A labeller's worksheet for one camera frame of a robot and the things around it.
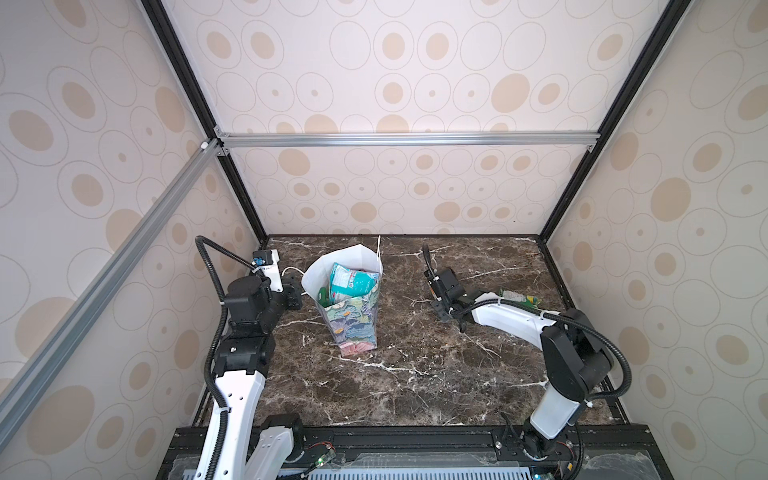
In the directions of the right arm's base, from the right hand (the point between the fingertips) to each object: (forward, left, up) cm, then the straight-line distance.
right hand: (449, 296), depth 94 cm
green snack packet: (+2, -22, -3) cm, 22 cm away
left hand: (-8, +40, +24) cm, 47 cm away
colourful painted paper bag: (-14, +28, +9) cm, 33 cm away
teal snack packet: (-4, +31, +13) cm, 34 cm away
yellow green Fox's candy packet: (-5, +38, +9) cm, 39 cm away
